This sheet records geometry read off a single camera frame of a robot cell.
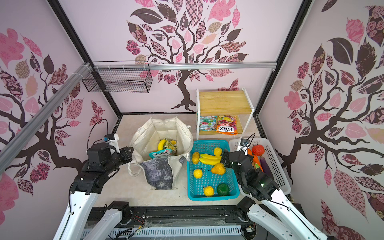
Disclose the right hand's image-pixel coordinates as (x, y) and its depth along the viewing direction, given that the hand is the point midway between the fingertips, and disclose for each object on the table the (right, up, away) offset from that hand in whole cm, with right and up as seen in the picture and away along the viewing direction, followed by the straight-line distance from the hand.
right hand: (233, 150), depth 71 cm
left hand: (-49, 0, 0) cm, 49 cm away
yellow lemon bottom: (-11, -23, +6) cm, 26 cm away
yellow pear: (-5, -13, +14) cm, 19 cm away
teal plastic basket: (-11, -19, +14) cm, 27 cm away
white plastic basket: (+27, -11, +14) cm, 32 cm away
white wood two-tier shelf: (-3, +25, +10) cm, 27 cm away
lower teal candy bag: (-11, +14, +18) cm, 25 cm away
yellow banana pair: (-9, -9, +19) cm, 23 cm away
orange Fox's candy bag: (+1, +13, +18) cm, 22 cm away
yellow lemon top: (-4, -4, +20) cm, 21 cm away
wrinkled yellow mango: (-18, -7, +17) cm, 26 cm away
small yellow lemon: (-17, -15, +12) cm, 26 cm away
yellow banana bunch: (-40, +1, +20) cm, 45 cm away
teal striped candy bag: (-35, -4, +14) cm, 38 cm away
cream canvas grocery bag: (-35, -11, +1) cm, 37 cm away
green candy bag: (-35, 0, +24) cm, 42 cm away
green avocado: (-4, -22, +7) cm, 23 cm away
